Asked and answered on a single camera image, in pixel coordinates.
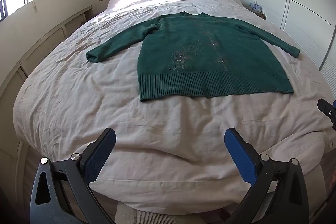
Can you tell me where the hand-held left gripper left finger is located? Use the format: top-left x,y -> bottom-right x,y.
30,128 -> 116,224

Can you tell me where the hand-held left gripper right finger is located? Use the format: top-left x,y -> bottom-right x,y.
224,128 -> 309,224

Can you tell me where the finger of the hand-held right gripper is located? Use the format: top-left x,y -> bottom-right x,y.
317,99 -> 336,131

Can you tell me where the green knit sweater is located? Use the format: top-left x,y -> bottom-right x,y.
85,11 -> 300,103

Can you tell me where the bed with white cover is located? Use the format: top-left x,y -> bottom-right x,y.
13,0 -> 334,214

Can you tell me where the wooden nightstand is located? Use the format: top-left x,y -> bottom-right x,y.
243,4 -> 267,20

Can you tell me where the beige slatted radiator cover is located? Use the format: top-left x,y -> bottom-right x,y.
0,5 -> 93,161

